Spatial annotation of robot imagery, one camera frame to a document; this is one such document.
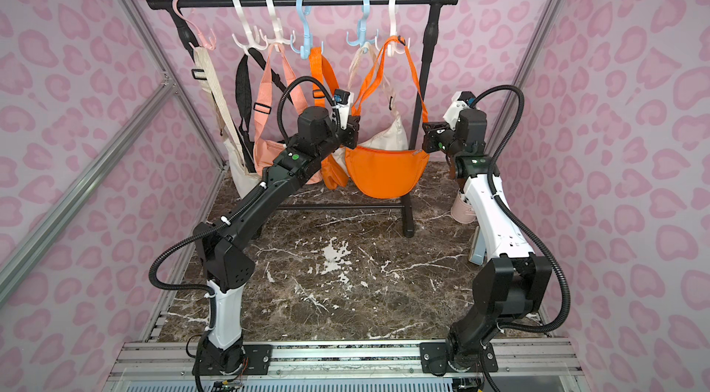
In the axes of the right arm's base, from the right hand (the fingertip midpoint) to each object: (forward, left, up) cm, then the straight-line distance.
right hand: (426, 123), depth 77 cm
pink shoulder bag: (-1, +48, -9) cm, 49 cm away
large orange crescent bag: (-2, +12, -18) cm, 22 cm away
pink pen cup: (-8, -16, -31) cm, 36 cm away
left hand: (0, +18, +3) cm, 18 cm away
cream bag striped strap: (+1, +62, -25) cm, 67 cm away
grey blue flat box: (-23, -18, -34) cm, 45 cm away
